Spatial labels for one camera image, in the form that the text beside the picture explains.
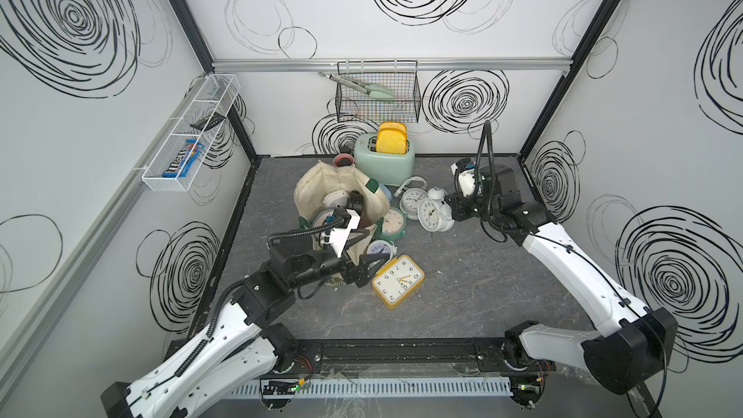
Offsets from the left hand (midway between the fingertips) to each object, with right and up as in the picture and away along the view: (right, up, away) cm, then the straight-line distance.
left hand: (377, 246), depth 62 cm
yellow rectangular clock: (+6, -15, +22) cm, 28 cm away
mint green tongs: (-1, +43, +29) cm, 52 cm away
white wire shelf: (-52, +43, +31) cm, 74 cm away
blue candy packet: (-48, +20, +10) cm, 53 cm away
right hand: (+20, +10, +15) cm, 27 cm away
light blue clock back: (+4, +10, +43) cm, 44 cm away
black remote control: (-46, +32, +18) cm, 59 cm away
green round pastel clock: (+5, -1, +34) cm, 34 cm away
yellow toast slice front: (+5, +28, +37) cm, 46 cm away
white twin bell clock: (+12, +7, +39) cm, 41 cm away
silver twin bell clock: (+16, +5, +21) cm, 27 cm away
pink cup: (-12, +22, +44) cm, 50 cm away
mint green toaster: (+6, +18, +43) cm, 47 cm away
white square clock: (-13, +8, +34) cm, 37 cm away
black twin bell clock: (-6, +8, +27) cm, 29 cm away
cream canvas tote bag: (-18, +12, +35) cm, 41 cm away
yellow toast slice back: (+6, +34, +38) cm, 51 cm away
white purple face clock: (+2, -7, +29) cm, 30 cm away
